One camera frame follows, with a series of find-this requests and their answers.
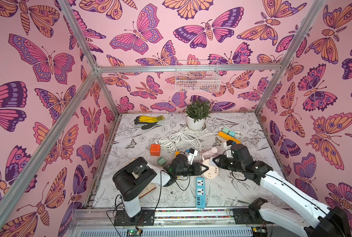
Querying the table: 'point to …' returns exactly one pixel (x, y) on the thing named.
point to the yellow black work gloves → (150, 121)
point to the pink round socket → (212, 172)
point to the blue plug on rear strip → (232, 133)
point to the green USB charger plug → (161, 161)
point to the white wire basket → (197, 81)
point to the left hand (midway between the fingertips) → (208, 169)
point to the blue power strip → (200, 202)
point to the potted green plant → (196, 113)
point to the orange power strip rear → (229, 137)
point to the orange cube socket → (155, 149)
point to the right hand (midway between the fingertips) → (212, 161)
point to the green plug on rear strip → (225, 130)
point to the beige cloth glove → (145, 189)
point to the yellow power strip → (177, 153)
